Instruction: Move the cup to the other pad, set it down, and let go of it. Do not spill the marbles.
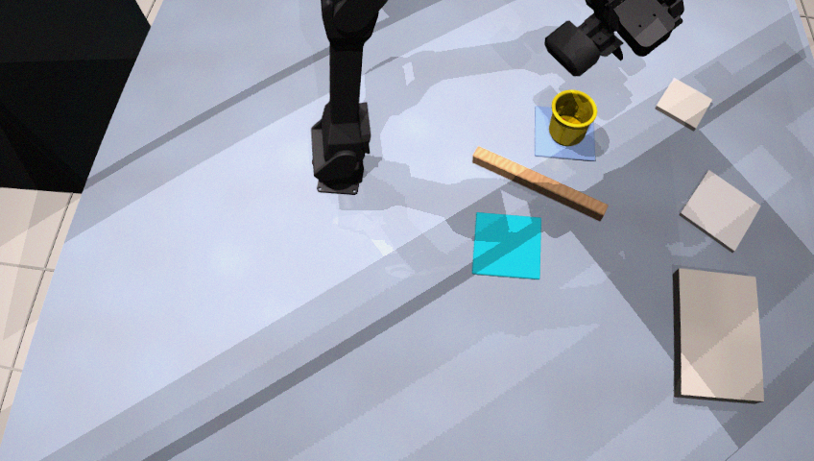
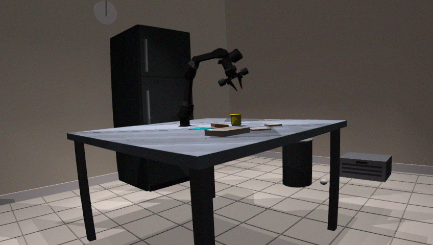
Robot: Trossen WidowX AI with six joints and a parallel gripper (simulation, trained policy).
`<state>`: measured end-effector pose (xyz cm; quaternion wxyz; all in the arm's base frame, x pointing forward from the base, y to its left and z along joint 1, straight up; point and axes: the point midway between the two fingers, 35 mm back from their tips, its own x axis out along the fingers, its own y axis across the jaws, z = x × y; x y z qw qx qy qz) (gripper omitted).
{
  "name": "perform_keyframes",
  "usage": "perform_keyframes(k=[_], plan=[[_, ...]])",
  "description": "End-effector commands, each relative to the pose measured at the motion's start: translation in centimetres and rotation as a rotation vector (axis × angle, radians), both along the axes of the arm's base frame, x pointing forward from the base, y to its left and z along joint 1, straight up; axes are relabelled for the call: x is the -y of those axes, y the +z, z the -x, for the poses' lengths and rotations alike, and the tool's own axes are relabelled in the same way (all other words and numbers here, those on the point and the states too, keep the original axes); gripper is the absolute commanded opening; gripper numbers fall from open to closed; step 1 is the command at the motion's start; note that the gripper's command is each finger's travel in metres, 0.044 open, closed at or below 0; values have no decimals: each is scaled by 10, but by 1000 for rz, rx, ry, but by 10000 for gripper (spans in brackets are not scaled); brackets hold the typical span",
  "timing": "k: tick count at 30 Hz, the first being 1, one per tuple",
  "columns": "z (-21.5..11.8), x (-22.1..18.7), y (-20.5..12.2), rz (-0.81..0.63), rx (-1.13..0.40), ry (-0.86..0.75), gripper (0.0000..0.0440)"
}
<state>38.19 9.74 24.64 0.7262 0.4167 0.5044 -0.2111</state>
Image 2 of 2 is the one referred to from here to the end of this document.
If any wooden plank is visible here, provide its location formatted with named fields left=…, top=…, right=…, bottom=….
left=211, top=122, right=229, bottom=128

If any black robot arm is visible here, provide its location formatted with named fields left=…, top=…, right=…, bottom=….
left=177, top=48, right=243, bottom=127

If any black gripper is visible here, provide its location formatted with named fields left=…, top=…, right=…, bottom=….
left=218, top=64, right=249, bottom=91

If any yellow cup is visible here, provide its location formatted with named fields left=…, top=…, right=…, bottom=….
left=231, top=114, right=242, bottom=126

